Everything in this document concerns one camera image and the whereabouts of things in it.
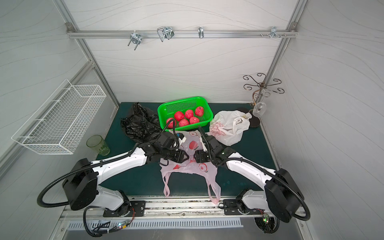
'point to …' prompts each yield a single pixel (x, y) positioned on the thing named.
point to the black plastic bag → (141, 125)
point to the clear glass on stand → (259, 109)
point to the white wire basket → (56, 126)
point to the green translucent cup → (97, 142)
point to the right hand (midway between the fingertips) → (199, 153)
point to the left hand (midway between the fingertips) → (187, 157)
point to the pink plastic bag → (193, 143)
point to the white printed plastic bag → (228, 126)
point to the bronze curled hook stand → (254, 118)
